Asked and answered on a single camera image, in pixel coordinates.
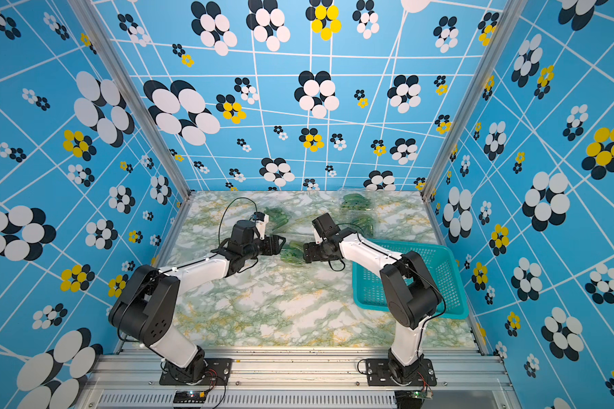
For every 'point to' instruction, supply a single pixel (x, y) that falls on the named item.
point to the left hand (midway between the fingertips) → (281, 236)
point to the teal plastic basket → (368, 288)
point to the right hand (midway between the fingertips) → (316, 253)
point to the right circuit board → (412, 399)
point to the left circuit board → (189, 396)
